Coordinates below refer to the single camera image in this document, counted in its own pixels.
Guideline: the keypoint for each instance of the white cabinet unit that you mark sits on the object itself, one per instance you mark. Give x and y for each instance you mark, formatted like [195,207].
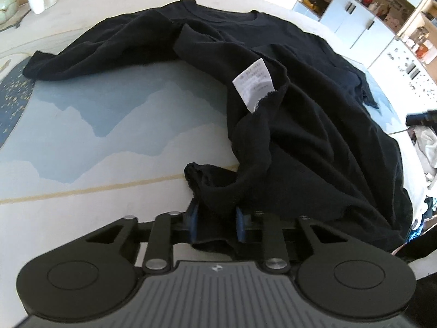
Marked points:
[355,24]

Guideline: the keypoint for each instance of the yellow bag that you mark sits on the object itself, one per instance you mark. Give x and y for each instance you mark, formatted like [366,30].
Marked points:
[312,1]

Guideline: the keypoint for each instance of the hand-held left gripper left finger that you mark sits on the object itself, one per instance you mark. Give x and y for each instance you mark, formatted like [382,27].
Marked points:
[194,225]

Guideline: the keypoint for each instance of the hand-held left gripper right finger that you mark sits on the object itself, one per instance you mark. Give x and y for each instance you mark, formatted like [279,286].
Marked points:
[240,225]

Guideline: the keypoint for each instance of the dark navy t-shirt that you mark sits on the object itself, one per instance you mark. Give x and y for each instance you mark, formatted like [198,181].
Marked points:
[307,126]

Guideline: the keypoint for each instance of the pale green container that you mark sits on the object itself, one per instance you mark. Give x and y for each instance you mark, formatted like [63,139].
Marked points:
[6,5]

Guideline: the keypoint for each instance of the bright blue cloth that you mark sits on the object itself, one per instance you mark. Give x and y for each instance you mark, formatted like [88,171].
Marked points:
[415,235]

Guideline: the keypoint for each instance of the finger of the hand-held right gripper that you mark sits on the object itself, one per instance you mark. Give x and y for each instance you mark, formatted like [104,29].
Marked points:
[418,118]

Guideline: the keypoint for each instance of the wooden open shelf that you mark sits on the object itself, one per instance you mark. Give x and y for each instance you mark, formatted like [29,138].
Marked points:
[418,11]

